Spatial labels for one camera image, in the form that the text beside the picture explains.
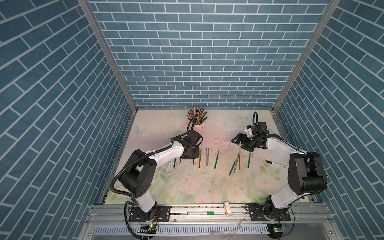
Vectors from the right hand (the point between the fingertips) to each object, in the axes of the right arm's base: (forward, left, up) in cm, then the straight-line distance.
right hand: (237, 143), depth 92 cm
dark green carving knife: (-14, +3, -7) cm, 16 cm away
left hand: (-9, +23, -3) cm, 25 cm away
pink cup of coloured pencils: (+17, +26, +7) cm, 32 cm away
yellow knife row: (-12, +23, -7) cm, 27 cm away
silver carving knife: (-8, 0, -8) cm, 12 cm away
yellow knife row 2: (-13, +26, -3) cm, 30 cm away
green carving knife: (-7, -8, -8) cm, 13 cm away
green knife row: (-5, +12, -8) cm, 15 cm away
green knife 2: (-12, +39, -7) cm, 41 cm away
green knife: (-11, +35, -6) cm, 37 cm away
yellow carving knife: (-8, -2, -8) cm, 12 cm away
